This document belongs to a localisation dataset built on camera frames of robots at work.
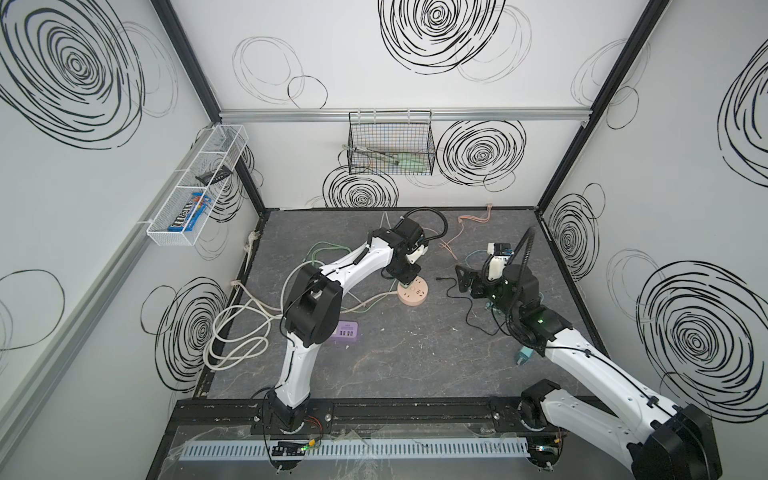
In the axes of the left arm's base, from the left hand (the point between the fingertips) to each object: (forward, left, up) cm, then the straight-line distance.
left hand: (411, 275), depth 92 cm
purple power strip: (-17, +19, -4) cm, 26 cm away
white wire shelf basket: (+30, +60, +24) cm, 72 cm away
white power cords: (-16, +51, -8) cm, 54 cm away
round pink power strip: (-4, -2, -5) cm, 7 cm away
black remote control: (+13, +53, +28) cm, 62 cm away
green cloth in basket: (+23, +1, +26) cm, 34 cm away
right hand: (-4, -15, +13) cm, 20 cm away
